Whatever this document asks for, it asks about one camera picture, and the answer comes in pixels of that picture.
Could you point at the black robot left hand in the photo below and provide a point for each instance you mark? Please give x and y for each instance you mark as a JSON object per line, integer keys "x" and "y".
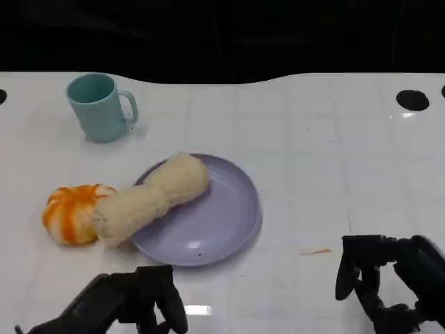
{"x": 118, "y": 299}

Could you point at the orange and white toy bread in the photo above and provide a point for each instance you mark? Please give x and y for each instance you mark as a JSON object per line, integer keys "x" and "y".
{"x": 69, "y": 215}

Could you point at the pale green mug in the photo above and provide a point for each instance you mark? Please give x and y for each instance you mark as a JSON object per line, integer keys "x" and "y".
{"x": 101, "y": 115}

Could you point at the beige towel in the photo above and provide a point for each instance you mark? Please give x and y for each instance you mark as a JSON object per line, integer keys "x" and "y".
{"x": 153, "y": 202}

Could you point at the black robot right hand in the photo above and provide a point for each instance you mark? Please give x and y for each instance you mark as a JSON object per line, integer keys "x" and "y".
{"x": 424, "y": 268}

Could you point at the lilac plate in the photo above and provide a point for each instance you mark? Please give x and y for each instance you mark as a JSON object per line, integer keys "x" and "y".
{"x": 222, "y": 222}

